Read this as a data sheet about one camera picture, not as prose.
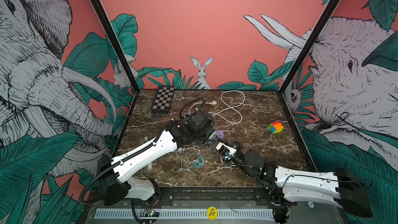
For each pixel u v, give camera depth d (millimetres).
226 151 578
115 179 380
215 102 1115
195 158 863
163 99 1106
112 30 881
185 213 702
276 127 953
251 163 530
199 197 751
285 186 513
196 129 522
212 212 700
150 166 822
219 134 930
